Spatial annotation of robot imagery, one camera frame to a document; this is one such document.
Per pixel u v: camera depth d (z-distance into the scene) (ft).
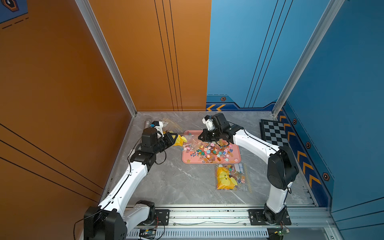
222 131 2.23
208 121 2.61
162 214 2.45
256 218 2.38
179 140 2.61
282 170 1.56
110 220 1.26
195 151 3.10
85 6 2.27
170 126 3.56
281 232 2.28
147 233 2.36
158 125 2.37
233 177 2.76
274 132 3.38
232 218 2.48
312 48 2.73
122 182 1.52
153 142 1.95
